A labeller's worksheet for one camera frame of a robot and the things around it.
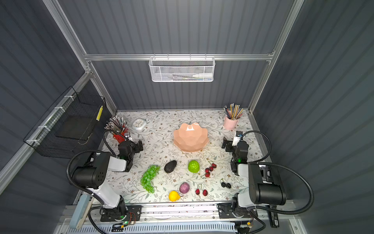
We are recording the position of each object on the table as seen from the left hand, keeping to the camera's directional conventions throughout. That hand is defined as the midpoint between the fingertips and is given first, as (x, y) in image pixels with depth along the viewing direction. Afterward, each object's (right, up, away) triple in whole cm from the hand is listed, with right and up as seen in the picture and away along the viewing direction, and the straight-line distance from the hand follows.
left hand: (131, 141), depth 96 cm
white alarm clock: (+1, +11, +12) cm, 17 cm away
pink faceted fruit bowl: (+40, +2, +7) cm, 41 cm away
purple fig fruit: (+36, -23, -19) cm, 47 cm away
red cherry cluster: (+50, -18, -12) cm, 54 cm away
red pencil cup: (-8, +2, 0) cm, 8 cm away
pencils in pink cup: (+71, +21, +8) cm, 74 cm away
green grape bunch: (+15, -18, -16) cm, 28 cm away
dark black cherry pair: (+58, -22, -16) cm, 65 cm away
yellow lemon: (+31, -27, -21) cm, 46 cm away
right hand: (+67, +2, -5) cm, 68 cm away
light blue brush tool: (-14, -30, -26) cm, 42 cm away
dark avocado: (+27, -13, -12) cm, 33 cm away
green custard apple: (+42, -13, -12) cm, 45 cm away
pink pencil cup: (+69, +11, +8) cm, 70 cm away
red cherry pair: (+48, -26, -18) cm, 57 cm away
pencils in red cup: (-10, +12, -1) cm, 15 cm away
